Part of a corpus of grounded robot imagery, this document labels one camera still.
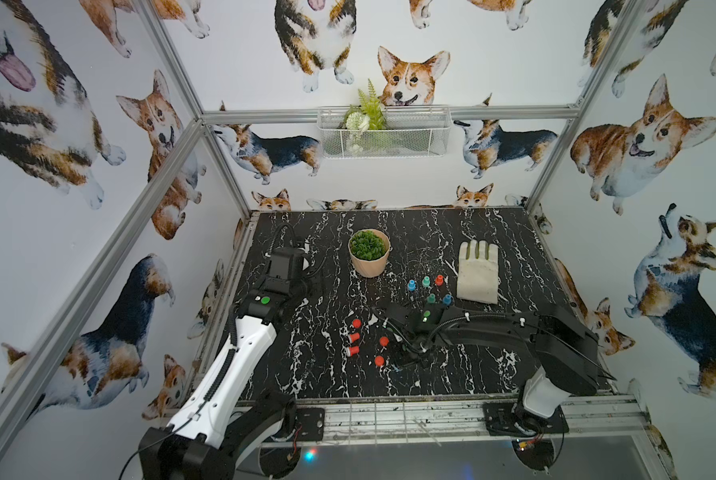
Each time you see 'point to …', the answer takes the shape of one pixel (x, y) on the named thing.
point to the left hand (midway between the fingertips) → (319, 268)
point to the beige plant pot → (369, 249)
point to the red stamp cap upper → (356, 323)
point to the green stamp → (426, 281)
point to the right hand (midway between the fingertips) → (394, 365)
